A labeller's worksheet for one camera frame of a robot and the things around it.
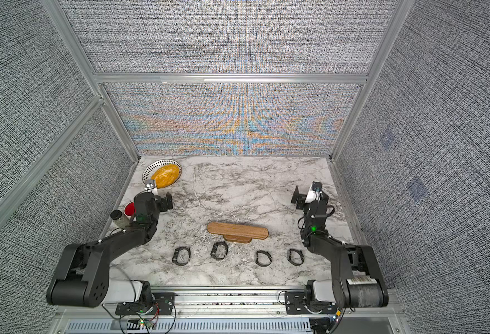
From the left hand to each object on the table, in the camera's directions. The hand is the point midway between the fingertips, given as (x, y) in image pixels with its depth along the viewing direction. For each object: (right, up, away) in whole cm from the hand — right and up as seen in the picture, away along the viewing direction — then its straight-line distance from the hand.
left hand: (159, 191), depth 90 cm
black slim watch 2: (+55, -27, -8) cm, 62 cm away
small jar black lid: (-16, -11, -4) cm, 20 cm away
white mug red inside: (-14, -8, +1) cm, 16 cm away
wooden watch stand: (+34, -16, -7) cm, 38 cm away
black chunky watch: (+11, -26, -6) cm, 29 cm away
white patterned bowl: (-14, +12, +22) cm, 29 cm away
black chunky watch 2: (+25, -23, -8) cm, 35 cm away
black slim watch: (+46, -25, -6) cm, 52 cm away
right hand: (+64, +4, -4) cm, 64 cm away
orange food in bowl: (-2, +7, +13) cm, 15 cm away
